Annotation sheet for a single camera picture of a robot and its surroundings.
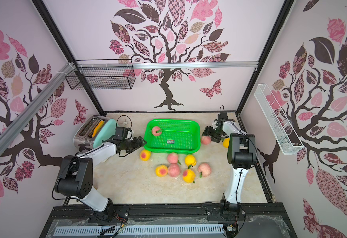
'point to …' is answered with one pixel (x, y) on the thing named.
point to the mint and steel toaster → (92, 133)
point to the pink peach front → (154, 129)
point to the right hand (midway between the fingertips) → (206, 137)
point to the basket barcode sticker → (170, 141)
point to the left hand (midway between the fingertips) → (141, 146)
